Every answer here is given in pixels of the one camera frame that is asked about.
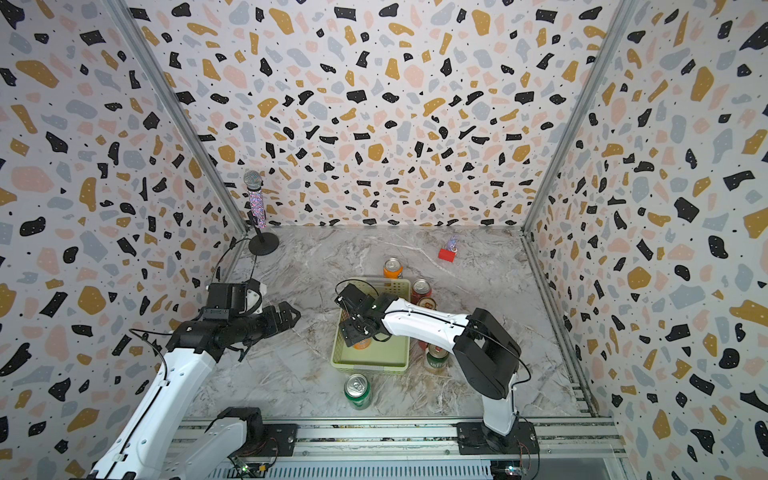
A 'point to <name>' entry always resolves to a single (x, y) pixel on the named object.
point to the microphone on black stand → (259, 245)
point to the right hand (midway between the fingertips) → (356, 330)
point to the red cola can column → (423, 345)
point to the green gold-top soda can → (436, 358)
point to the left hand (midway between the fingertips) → (288, 318)
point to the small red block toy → (449, 253)
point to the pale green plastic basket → (392, 356)
